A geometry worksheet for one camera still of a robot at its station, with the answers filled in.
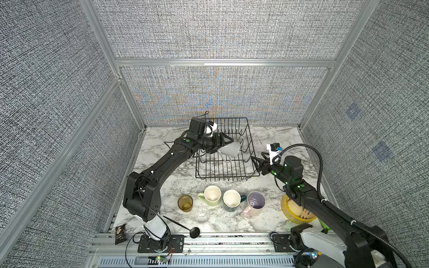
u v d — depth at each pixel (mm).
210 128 689
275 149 675
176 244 735
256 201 827
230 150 762
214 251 732
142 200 461
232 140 763
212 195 859
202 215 815
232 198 815
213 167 972
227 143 733
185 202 868
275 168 689
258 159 725
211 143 717
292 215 766
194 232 753
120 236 737
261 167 720
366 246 395
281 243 726
